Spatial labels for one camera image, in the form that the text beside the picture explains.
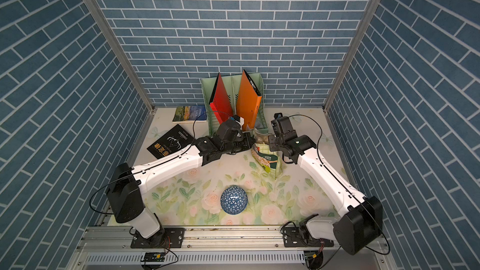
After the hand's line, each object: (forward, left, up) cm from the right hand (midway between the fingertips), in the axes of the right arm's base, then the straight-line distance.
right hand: (278, 138), depth 81 cm
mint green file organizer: (+33, +25, +3) cm, 42 cm away
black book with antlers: (+6, +54, -16) cm, 57 cm away
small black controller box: (-44, +47, -23) cm, 69 cm away
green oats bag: (-7, +4, -6) cm, 10 cm away
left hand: (-4, +7, +3) cm, 9 cm away
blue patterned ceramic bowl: (-22, +18, -19) cm, 34 cm away
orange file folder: (+17, +14, +6) cm, 23 cm away
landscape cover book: (+28, +54, -18) cm, 64 cm away
